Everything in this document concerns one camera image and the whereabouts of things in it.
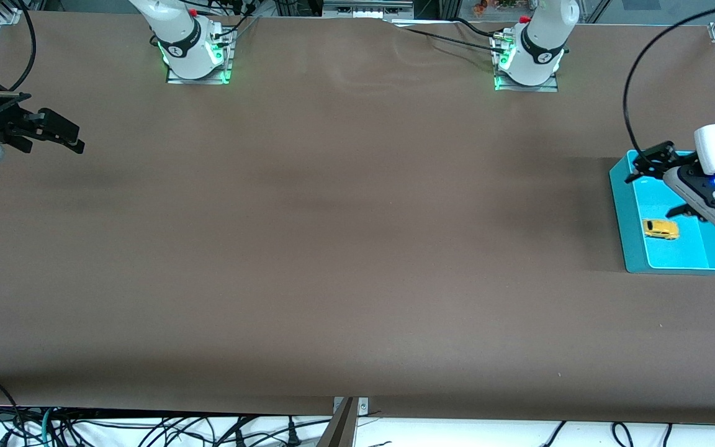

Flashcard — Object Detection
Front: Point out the yellow beetle toy car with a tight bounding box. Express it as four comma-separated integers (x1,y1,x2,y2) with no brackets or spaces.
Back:
642,219,681,241

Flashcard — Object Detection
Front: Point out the grey box behind table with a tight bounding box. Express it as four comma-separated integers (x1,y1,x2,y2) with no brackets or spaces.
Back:
322,0,415,19

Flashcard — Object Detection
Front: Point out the brown slanted bar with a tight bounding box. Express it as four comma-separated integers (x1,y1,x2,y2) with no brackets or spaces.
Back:
316,397,358,447

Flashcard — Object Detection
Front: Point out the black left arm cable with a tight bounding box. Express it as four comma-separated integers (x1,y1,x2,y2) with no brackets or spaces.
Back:
622,0,715,159

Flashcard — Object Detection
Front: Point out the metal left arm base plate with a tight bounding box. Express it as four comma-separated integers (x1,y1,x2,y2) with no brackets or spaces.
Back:
493,31,560,93

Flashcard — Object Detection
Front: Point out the short black table cable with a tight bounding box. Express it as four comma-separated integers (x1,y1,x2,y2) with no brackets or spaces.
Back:
454,17,502,39

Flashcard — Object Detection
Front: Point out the long black table cable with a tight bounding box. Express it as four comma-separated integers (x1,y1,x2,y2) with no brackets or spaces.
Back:
392,25,504,55

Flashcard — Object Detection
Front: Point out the silver table edge bracket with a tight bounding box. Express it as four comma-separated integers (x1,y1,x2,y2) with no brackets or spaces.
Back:
333,397,369,415

